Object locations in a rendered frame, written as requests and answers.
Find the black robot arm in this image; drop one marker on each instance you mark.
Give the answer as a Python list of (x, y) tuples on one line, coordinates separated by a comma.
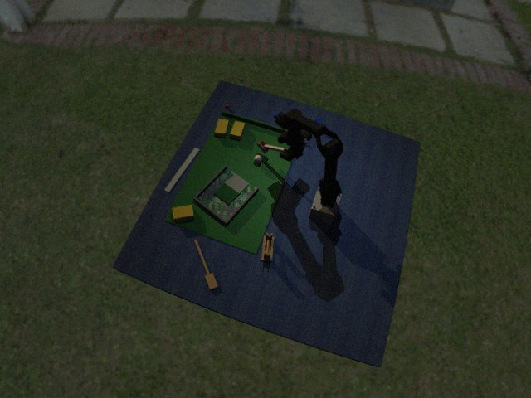
[(294, 121)]

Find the yellow rectangular block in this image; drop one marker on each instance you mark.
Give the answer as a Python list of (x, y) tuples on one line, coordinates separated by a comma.
[(183, 213), (237, 130), (222, 127)]

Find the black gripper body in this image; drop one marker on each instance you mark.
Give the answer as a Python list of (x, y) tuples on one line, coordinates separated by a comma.
[(295, 144)]

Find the green rectangular mat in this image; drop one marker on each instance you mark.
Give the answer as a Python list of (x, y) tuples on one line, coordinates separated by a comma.
[(246, 229)]

